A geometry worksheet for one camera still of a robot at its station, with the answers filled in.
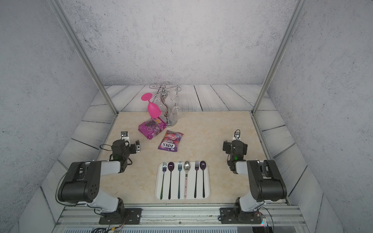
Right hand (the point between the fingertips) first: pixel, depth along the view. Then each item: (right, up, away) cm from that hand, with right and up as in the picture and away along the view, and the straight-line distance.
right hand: (236, 140), depth 94 cm
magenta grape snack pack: (-57, +9, +11) cm, 59 cm away
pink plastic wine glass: (-54, +20, +6) cm, 58 cm away
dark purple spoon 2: (-22, -14, -5) cm, 26 cm away
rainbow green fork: (-45, -15, -3) cm, 48 cm away
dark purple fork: (-25, -16, -3) cm, 30 cm away
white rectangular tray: (-34, -22, -9) cm, 41 cm away
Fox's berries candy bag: (-42, -1, +5) cm, 43 cm away
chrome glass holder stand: (-43, +34, +4) cm, 56 cm away
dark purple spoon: (-41, -15, -5) cm, 44 cm away
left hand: (-67, 0, +1) cm, 67 cm away
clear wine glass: (-39, +20, +4) cm, 44 cm away
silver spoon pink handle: (-31, -15, -5) cm, 35 cm away
